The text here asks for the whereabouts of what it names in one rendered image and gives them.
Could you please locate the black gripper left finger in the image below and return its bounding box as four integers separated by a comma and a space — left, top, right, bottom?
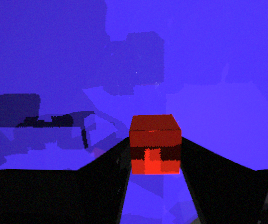
0, 137, 132, 224

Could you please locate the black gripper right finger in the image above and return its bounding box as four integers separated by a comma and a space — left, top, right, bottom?
180, 136, 268, 224

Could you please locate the red cube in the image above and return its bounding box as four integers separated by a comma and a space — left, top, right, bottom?
129, 114, 182, 175

